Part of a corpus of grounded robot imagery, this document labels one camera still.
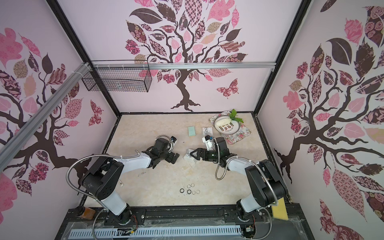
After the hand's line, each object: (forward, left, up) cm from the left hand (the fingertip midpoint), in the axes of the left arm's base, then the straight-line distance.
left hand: (173, 154), depth 95 cm
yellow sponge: (-33, -57, 0) cm, 66 cm away
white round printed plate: (+22, -41, -1) cm, 47 cm away
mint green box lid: (+20, -12, -1) cm, 23 cm away
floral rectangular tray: (+17, -49, -1) cm, 52 cm away
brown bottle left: (-34, +38, +1) cm, 51 cm away
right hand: (-4, -15, +7) cm, 17 cm away
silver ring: (-20, -11, -2) cm, 23 cm away
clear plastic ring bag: (+17, -23, +3) cm, 29 cm away
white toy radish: (+27, -39, +3) cm, 47 cm away
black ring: (-22, -6, -2) cm, 23 cm away
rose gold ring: (-20, -12, -2) cm, 23 cm away
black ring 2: (-24, -11, -2) cm, 26 cm away
